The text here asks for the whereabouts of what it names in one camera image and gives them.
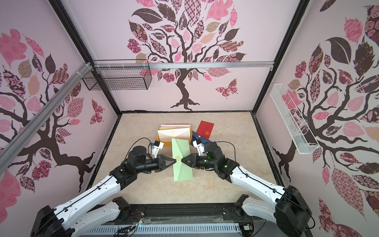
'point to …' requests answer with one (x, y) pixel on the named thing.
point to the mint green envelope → (180, 148)
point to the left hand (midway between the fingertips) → (175, 165)
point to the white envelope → (167, 135)
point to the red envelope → (205, 129)
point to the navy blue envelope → (195, 136)
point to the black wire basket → (119, 78)
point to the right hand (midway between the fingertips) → (182, 163)
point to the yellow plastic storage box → (170, 144)
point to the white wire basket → (303, 138)
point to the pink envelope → (174, 125)
